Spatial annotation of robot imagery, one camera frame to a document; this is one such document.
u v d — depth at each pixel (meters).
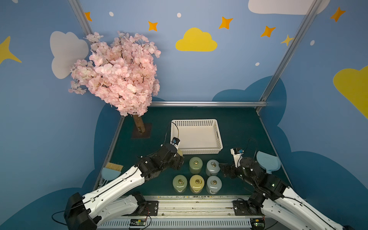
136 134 1.05
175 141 0.66
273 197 0.50
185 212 0.73
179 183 0.75
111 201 0.44
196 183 0.75
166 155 0.55
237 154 0.66
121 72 0.52
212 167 0.80
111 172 0.86
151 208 0.75
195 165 0.80
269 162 0.91
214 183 0.75
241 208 0.74
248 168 0.55
